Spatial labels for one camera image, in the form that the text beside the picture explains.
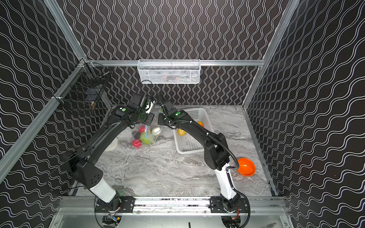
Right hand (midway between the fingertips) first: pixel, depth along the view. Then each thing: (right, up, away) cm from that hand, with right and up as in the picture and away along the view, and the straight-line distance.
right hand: (161, 120), depth 90 cm
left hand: (-3, +2, -10) cm, 11 cm away
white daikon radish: (-2, -6, -5) cm, 8 cm away
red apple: (-17, -15, +2) cm, 23 cm away
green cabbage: (-12, -12, +2) cm, 17 cm away
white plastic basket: (+17, -16, +7) cm, 24 cm away
